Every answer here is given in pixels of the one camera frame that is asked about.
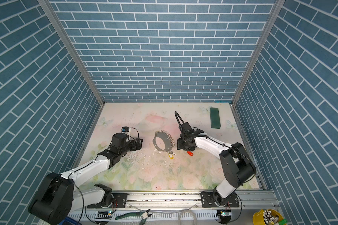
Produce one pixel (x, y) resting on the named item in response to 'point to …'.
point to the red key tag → (190, 153)
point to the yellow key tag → (171, 156)
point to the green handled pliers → (144, 214)
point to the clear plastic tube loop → (195, 217)
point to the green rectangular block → (215, 117)
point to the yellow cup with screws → (270, 216)
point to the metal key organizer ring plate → (169, 142)
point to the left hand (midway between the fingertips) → (138, 140)
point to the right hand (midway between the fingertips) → (179, 145)
